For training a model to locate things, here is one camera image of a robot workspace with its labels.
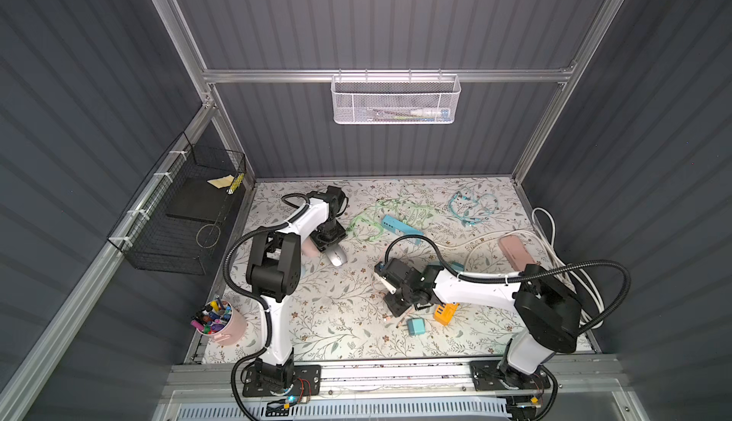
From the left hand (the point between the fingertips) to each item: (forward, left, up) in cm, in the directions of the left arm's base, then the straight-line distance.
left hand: (337, 244), depth 95 cm
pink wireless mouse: (0, +10, -2) cm, 10 cm away
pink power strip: (-2, -61, -3) cm, 62 cm away
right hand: (-19, -18, -2) cm, 26 cm away
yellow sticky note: (+6, +31, +24) cm, 40 cm away
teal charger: (-26, -24, -3) cm, 36 cm away
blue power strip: (+9, -21, -1) cm, 23 cm away
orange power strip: (-22, -33, -2) cm, 40 cm away
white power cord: (-2, -74, -4) cm, 74 cm away
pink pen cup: (-27, +27, +7) cm, 39 cm away
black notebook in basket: (+1, +37, +23) cm, 43 cm away
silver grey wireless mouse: (-4, 0, -1) cm, 4 cm away
